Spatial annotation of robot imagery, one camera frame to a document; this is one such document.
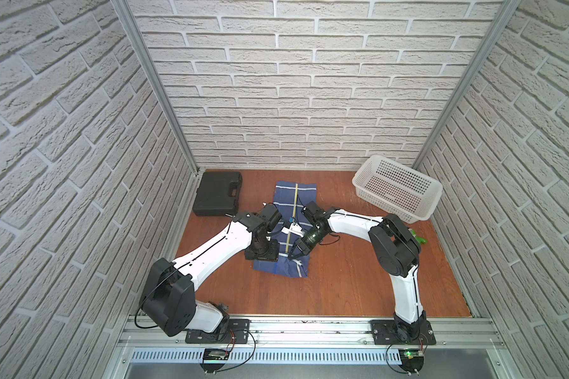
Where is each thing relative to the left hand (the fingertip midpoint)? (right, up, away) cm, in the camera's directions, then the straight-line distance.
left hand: (271, 253), depth 81 cm
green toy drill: (+60, +2, +14) cm, 62 cm away
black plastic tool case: (-26, +21, +22) cm, 40 cm away
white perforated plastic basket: (+58, +23, +31) cm, 70 cm away
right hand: (+8, -3, +6) cm, 10 cm away
